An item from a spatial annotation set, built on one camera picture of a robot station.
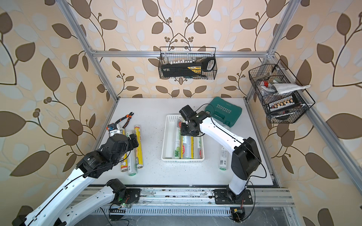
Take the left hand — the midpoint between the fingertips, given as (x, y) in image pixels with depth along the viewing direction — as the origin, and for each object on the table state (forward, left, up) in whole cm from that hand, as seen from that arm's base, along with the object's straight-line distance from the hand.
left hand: (129, 137), depth 72 cm
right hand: (+9, -29, -9) cm, 31 cm away
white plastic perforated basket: (+8, -17, -23) cm, 30 cm away
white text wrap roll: (-4, -52, -19) cm, 56 cm away
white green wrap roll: (+4, -38, -19) cm, 43 cm away
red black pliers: (+31, +15, -22) cm, 41 cm away
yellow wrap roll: (+1, 0, -19) cm, 19 cm away
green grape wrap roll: (+10, -24, -19) cm, 32 cm away
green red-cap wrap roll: (-2, -30, -7) cm, 31 cm away
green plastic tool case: (+35, -56, -17) cm, 69 cm away
